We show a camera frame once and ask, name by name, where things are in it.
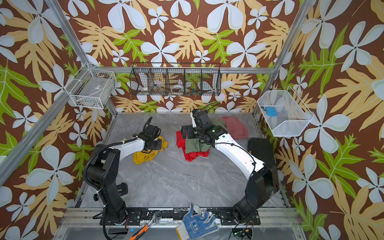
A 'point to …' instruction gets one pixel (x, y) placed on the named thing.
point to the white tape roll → (177, 86)
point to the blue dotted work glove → (196, 223)
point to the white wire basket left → (91, 87)
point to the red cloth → (181, 143)
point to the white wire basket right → (285, 113)
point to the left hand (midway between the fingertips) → (157, 141)
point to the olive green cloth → (195, 144)
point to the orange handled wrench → (156, 217)
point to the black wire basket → (176, 79)
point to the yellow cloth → (143, 156)
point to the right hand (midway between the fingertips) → (187, 129)
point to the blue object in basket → (270, 111)
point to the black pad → (261, 148)
